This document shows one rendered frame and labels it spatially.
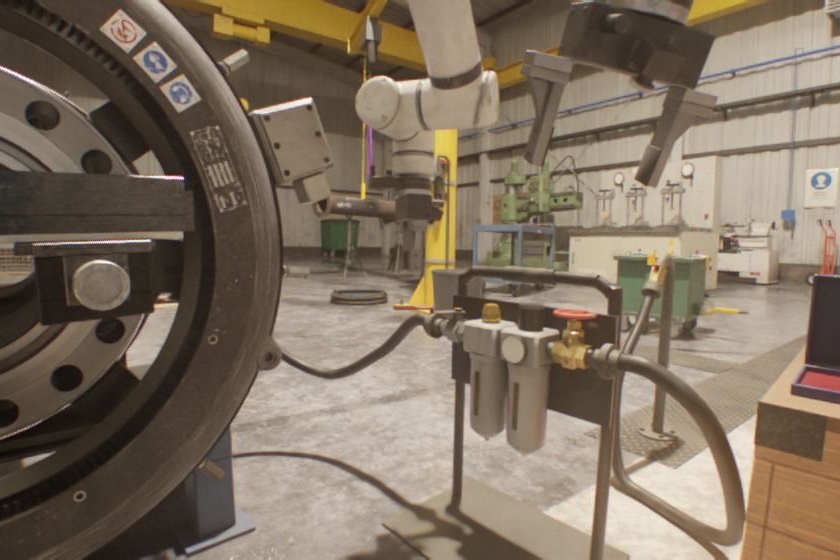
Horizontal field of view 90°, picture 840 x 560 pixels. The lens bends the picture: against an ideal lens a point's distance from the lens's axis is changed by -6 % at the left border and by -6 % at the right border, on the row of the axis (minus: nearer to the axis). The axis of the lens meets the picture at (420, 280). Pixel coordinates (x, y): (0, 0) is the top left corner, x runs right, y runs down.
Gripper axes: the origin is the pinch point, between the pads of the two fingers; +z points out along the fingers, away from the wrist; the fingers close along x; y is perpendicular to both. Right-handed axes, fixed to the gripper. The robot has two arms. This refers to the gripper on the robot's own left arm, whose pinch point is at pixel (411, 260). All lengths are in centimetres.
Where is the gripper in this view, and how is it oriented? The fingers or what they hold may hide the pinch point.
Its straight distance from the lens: 94.0
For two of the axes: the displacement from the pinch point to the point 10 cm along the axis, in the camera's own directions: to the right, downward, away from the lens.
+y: 9.7, 0.0, 2.4
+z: -0.2, 10.0, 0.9
